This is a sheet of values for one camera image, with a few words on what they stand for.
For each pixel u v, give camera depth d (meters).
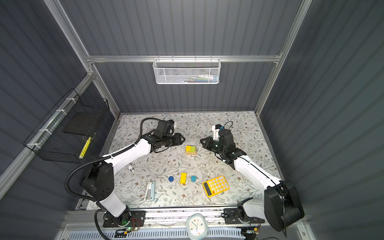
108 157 0.49
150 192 0.80
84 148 0.68
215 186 0.83
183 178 0.87
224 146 0.64
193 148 0.97
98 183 0.46
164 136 0.68
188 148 0.96
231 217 0.73
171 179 0.87
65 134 0.72
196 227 0.69
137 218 0.72
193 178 0.87
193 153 0.96
